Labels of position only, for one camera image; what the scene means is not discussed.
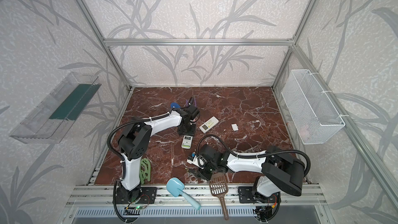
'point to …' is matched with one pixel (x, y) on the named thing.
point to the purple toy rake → (195, 102)
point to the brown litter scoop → (219, 187)
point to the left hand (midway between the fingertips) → (192, 129)
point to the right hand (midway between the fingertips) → (198, 167)
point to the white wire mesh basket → (315, 120)
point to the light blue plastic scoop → (175, 186)
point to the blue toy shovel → (175, 104)
